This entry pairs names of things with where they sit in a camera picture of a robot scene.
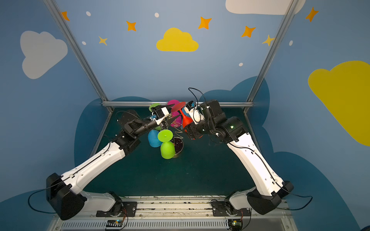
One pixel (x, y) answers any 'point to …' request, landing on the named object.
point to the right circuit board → (236, 226)
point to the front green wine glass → (167, 149)
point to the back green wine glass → (153, 105)
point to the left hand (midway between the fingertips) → (173, 105)
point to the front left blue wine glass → (152, 137)
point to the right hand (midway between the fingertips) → (190, 124)
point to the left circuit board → (117, 223)
